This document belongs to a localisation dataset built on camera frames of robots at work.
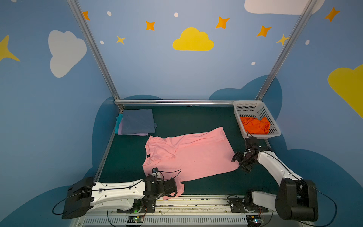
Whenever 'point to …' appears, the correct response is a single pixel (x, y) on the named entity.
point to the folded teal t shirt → (118, 121)
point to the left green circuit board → (135, 219)
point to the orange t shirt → (253, 126)
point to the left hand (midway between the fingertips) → (167, 193)
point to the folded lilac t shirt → (120, 130)
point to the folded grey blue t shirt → (138, 121)
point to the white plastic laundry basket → (257, 109)
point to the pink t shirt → (187, 156)
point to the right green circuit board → (253, 221)
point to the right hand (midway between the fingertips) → (237, 161)
